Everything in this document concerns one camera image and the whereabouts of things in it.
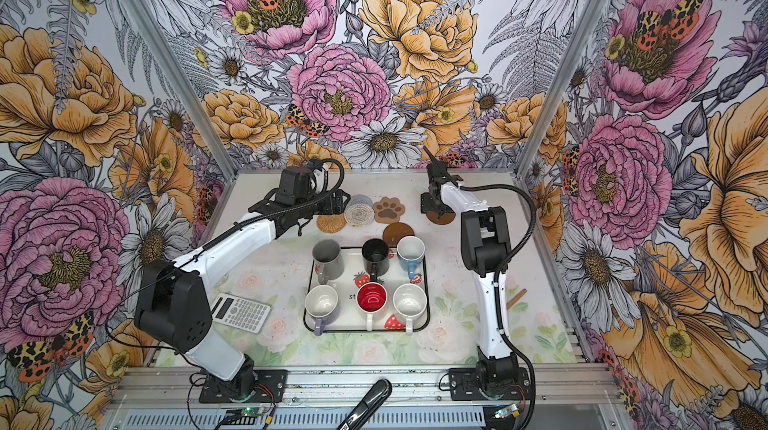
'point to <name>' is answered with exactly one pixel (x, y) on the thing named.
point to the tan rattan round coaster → (331, 223)
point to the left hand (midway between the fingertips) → (337, 204)
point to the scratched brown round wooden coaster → (394, 232)
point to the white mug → (410, 302)
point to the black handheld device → (365, 407)
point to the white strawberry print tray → (355, 275)
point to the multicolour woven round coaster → (358, 214)
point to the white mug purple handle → (321, 303)
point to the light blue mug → (410, 253)
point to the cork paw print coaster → (388, 210)
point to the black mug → (375, 253)
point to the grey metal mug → (328, 260)
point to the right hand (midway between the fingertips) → (436, 214)
